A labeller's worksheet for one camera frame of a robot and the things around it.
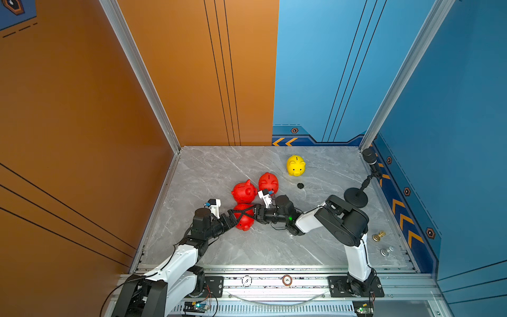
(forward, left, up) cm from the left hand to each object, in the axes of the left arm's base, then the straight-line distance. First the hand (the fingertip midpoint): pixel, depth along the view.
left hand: (240, 215), depth 85 cm
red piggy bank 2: (+16, -13, +2) cm, 21 cm away
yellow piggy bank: (+28, -27, +1) cm, 39 cm away
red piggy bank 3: (-3, -2, 0) cm, 4 cm away
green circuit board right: (-32, -47, -9) cm, 57 cm away
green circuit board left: (-32, +15, -8) cm, 36 cm away
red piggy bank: (+9, -1, +2) cm, 10 cm away
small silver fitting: (-13, -60, -6) cm, 62 cm away
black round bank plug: (+20, -29, -6) cm, 36 cm away
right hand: (0, -3, -1) cm, 3 cm away
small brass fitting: (-7, -59, -6) cm, 60 cm away
